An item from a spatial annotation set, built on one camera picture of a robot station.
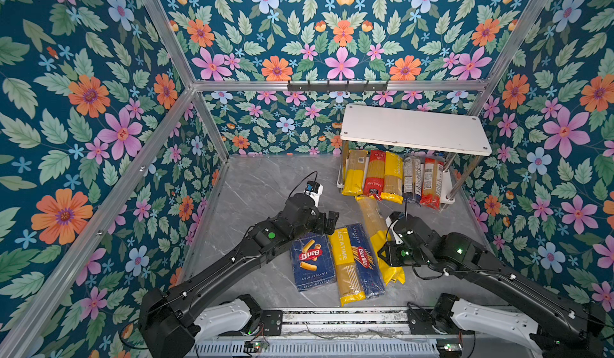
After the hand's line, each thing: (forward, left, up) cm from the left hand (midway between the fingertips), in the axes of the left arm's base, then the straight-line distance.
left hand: (330, 211), depth 74 cm
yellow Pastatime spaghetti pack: (-18, -5, -20) cm, 28 cm away
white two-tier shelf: (+36, -62, -6) cm, 72 cm away
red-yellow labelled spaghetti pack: (+18, -44, -12) cm, 49 cm away
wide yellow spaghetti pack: (+23, -12, -13) cm, 29 cm away
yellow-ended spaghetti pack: (-7, -13, -1) cm, 15 cm away
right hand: (-12, -14, -5) cm, 19 cm away
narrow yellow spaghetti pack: (+22, -29, -13) cm, 39 cm away
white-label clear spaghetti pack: (+21, -37, -13) cm, 44 cm away
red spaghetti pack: (+25, -22, -14) cm, 36 cm away
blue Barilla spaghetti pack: (-14, -13, -19) cm, 27 cm away
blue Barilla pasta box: (-9, +7, -16) cm, 20 cm away
